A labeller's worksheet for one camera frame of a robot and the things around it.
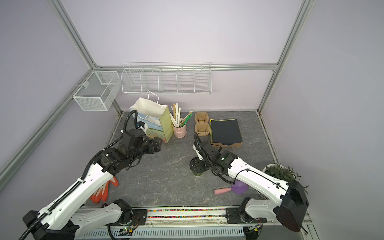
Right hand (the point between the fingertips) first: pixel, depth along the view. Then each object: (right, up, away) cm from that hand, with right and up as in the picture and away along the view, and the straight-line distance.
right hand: (197, 164), depth 77 cm
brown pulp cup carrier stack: (+3, +18, +29) cm, 34 cm away
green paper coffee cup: (0, -9, +9) cm, 13 cm away
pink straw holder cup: (-12, +16, +22) cm, 30 cm away
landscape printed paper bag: (-24, +25, +5) cm, 34 cm away
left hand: (-21, +12, -5) cm, 24 cm away
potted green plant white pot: (+40, -2, -9) cm, 41 cm away
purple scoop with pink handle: (+24, -14, +5) cm, 28 cm away
